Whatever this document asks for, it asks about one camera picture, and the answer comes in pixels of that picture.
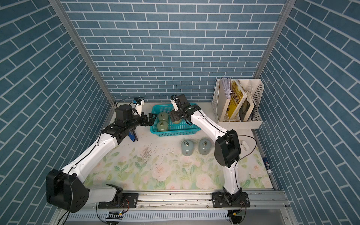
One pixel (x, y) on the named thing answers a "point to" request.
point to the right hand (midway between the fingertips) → (176, 112)
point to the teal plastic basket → (182, 129)
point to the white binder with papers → (224, 94)
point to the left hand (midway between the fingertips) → (153, 113)
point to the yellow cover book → (238, 95)
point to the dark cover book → (246, 108)
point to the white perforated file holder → (254, 120)
